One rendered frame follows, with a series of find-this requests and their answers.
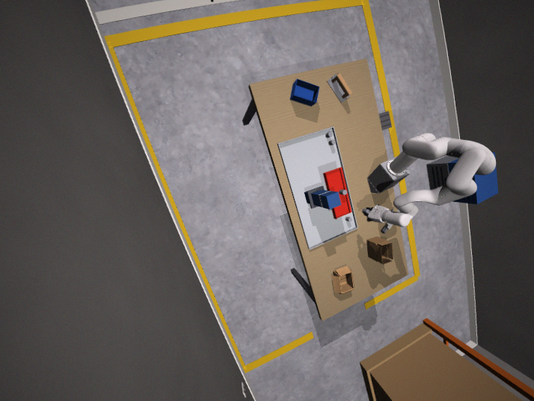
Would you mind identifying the blue open box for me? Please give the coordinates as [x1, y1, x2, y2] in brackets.
[290, 79, 319, 106]

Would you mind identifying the sanding float with wooden handle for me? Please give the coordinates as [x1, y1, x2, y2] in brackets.
[328, 74, 352, 103]

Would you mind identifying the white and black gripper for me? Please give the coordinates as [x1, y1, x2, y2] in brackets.
[363, 204, 389, 223]

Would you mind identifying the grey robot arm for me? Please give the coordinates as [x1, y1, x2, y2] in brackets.
[381, 133, 496, 229]

